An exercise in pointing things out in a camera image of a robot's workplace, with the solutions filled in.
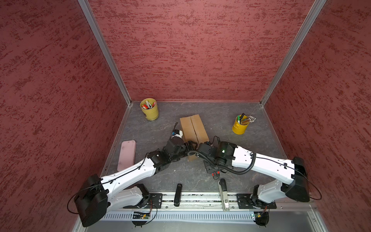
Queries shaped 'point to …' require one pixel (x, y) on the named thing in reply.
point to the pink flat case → (127, 155)
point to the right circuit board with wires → (262, 218)
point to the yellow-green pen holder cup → (149, 108)
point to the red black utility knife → (213, 174)
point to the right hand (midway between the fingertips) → (212, 171)
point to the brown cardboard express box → (193, 129)
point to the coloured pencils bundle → (250, 119)
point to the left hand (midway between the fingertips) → (193, 149)
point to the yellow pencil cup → (238, 129)
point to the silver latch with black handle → (222, 186)
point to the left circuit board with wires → (139, 215)
